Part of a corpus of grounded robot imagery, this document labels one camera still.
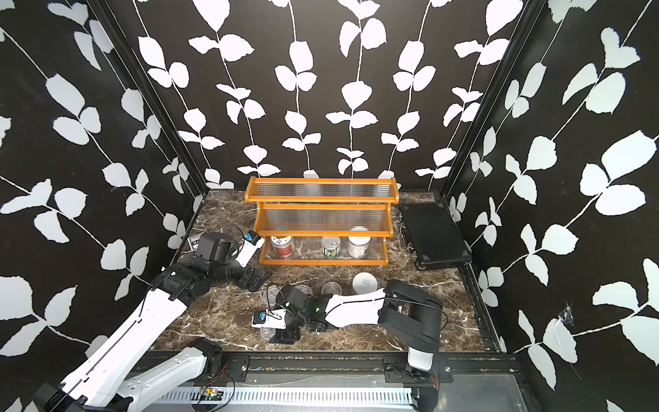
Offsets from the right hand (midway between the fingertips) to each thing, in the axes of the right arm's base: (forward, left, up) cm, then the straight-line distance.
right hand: (270, 325), depth 77 cm
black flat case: (+36, -59, -3) cm, 69 cm away
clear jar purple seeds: (+10, +2, -1) cm, 10 cm away
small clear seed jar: (-2, +1, -1) cm, 2 cm away
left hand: (+14, +2, +14) cm, 20 cm away
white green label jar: (+13, -30, +3) cm, 32 cm away
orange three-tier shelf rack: (+46, -14, -6) cm, 48 cm away
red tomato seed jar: (+26, -1, +3) cm, 27 cm away
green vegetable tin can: (+28, -18, +2) cm, 33 cm away
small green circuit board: (-17, +15, -5) cm, 23 cm away
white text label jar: (+26, -28, +4) cm, 38 cm away
